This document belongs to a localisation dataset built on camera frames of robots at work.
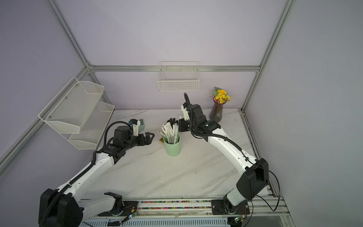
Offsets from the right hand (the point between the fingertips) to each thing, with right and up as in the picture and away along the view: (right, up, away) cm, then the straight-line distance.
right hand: (180, 125), depth 79 cm
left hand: (-20, -7, +4) cm, 21 cm away
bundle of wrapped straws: (-6, -5, +7) cm, 11 cm away
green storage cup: (-5, -16, +10) cm, 19 cm away
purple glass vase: (+26, +11, +23) cm, 36 cm away
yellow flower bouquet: (+27, +20, +16) cm, 37 cm away
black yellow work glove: (-7, +2, +32) cm, 33 cm away
